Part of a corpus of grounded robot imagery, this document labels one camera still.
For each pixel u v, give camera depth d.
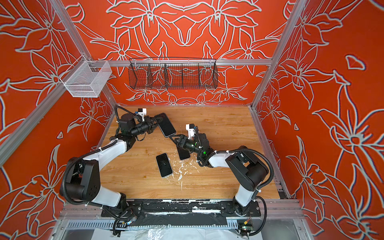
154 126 0.76
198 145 0.66
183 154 0.91
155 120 0.80
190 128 0.79
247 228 0.68
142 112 0.79
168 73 1.00
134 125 0.70
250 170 0.47
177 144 0.73
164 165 0.86
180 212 0.73
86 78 0.92
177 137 0.76
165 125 0.81
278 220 0.72
